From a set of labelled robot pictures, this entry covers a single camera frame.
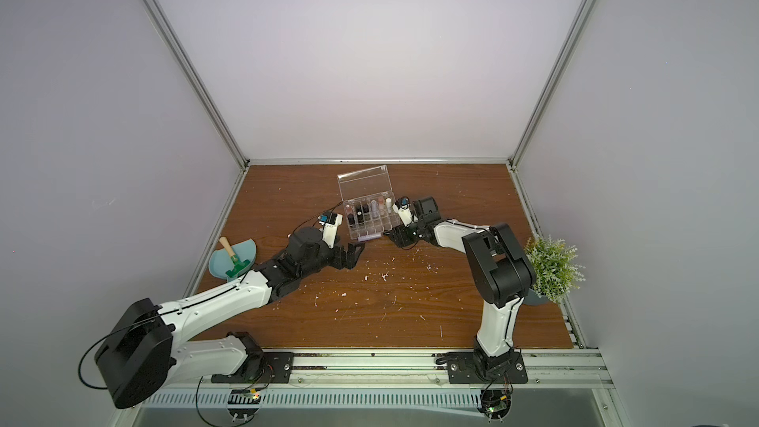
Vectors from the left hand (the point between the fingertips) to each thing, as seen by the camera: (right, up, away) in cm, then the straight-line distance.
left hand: (356, 241), depth 81 cm
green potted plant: (+51, -5, -9) cm, 53 cm away
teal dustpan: (-45, -9, +11) cm, 47 cm away
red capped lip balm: (+7, +9, +19) cm, 22 cm away
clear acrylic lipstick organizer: (+2, +10, +19) cm, 21 cm away
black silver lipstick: (0, +7, +14) cm, 15 cm away
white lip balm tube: (+9, +9, +19) cm, 23 cm away
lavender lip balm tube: (+4, +8, +19) cm, 21 cm away
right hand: (+13, +2, +16) cm, 21 cm away
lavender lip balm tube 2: (+2, -2, +16) cm, 16 cm away
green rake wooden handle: (-39, -9, +10) cm, 41 cm away
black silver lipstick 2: (+1, +8, +18) cm, 20 cm away
